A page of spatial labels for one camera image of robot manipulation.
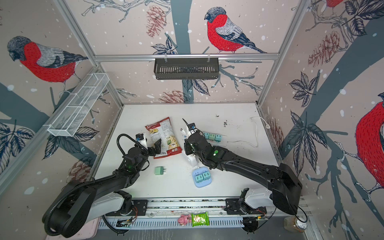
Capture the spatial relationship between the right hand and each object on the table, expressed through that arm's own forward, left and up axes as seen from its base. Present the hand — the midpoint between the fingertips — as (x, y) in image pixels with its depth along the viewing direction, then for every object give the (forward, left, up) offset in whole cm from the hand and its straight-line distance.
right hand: (183, 142), depth 78 cm
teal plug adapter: (+11, -20, -12) cm, 25 cm away
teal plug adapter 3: (-15, -9, -12) cm, 21 cm away
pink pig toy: (-32, -2, -16) cm, 36 cm away
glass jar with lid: (-32, -50, -11) cm, 60 cm away
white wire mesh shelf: (+10, +56, +15) cm, 59 cm away
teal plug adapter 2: (-13, -12, -12) cm, 22 cm away
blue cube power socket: (-9, -8, -17) cm, 21 cm away
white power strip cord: (+29, -58, -23) cm, 69 cm away
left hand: (+4, +19, -4) cm, 20 cm away
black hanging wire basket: (+55, +3, +10) cm, 56 cm away
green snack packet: (-32, -10, -17) cm, 37 cm away
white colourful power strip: (+10, -23, -16) cm, 30 cm away
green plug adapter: (-10, +15, -15) cm, 24 cm away
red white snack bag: (+16, +17, -11) cm, 26 cm away
